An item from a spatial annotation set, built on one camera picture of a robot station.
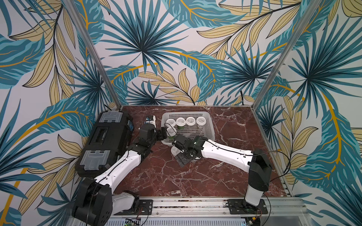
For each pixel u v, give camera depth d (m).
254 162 0.50
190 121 1.00
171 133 0.95
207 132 1.03
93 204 0.39
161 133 0.74
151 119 0.71
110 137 0.84
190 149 0.58
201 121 1.01
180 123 0.98
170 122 1.00
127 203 0.60
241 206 0.73
